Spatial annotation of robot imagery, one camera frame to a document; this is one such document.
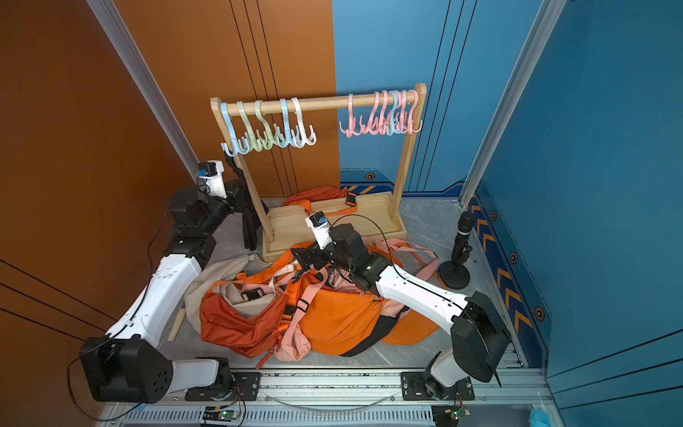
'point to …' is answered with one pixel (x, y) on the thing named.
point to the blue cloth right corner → (539, 418)
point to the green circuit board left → (211, 414)
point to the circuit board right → (457, 412)
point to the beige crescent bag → (225, 269)
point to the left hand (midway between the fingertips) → (245, 175)
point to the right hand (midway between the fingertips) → (307, 240)
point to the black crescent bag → (382, 327)
